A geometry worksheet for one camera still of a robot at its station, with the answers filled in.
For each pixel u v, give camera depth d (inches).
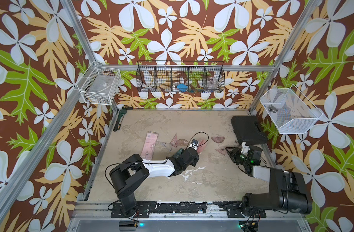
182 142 39.8
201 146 34.5
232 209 29.3
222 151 38.0
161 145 38.8
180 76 39.1
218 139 40.6
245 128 42.6
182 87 36.9
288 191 17.0
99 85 33.4
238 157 31.6
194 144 29.7
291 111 31.8
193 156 26.1
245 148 33.1
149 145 38.8
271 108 33.4
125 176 18.5
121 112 46.9
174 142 39.8
